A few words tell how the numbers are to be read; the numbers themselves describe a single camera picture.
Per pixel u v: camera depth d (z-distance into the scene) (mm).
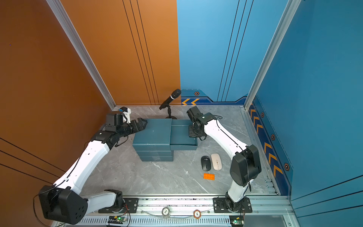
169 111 994
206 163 870
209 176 827
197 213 710
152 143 727
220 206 725
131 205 748
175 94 846
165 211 668
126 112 715
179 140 875
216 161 868
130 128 684
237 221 710
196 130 718
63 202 386
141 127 708
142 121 721
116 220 706
